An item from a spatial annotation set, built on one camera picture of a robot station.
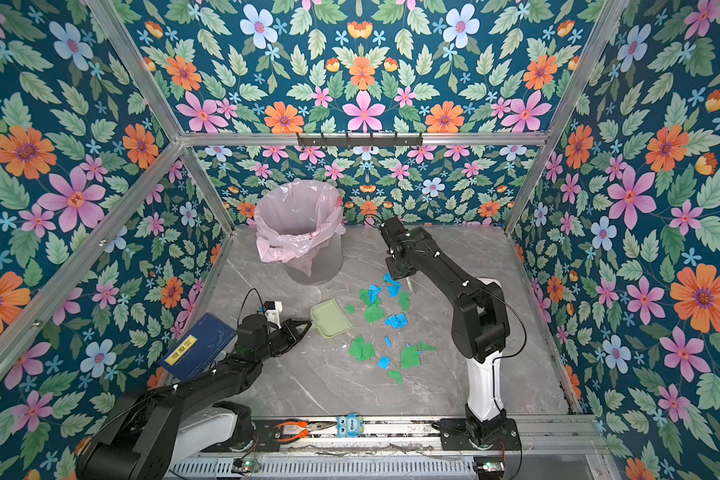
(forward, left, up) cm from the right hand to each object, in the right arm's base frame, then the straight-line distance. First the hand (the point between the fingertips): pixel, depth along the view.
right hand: (405, 267), depth 92 cm
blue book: (-20, +62, -13) cm, 67 cm away
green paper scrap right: (-23, -1, -13) cm, 26 cm away
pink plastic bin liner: (+18, +38, +4) cm, 42 cm away
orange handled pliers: (-41, +27, -13) cm, 51 cm away
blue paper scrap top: (0, +3, -12) cm, 13 cm away
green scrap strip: (-4, 0, -12) cm, 13 cm away
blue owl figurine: (-42, +15, -11) cm, 46 cm away
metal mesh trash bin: (+12, +27, -11) cm, 32 cm away
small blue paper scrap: (-25, +7, -14) cm, 29 cm away
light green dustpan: (-12, +24, -11) cm, 29 cm away
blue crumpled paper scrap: (-12, +3, -12) cm, 17 cm away
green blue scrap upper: (-2, +11, -13) cm, 17 cm away
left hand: (-16, +27, -3) cm, 31 cm away
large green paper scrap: (-21, +13, -13) cm, 28 cm away
